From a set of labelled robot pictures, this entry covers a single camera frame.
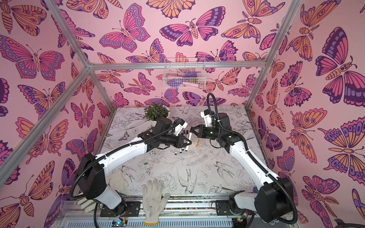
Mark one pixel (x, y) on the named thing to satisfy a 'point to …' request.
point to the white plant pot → (153, 123)
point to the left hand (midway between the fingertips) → (191, 141)
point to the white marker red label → (180, 150)
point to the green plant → (155, 111)
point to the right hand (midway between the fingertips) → (192, 129)
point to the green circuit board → (119, 223)
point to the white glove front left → (88, 205)
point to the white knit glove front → (153, 201)
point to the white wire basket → (184, 73)
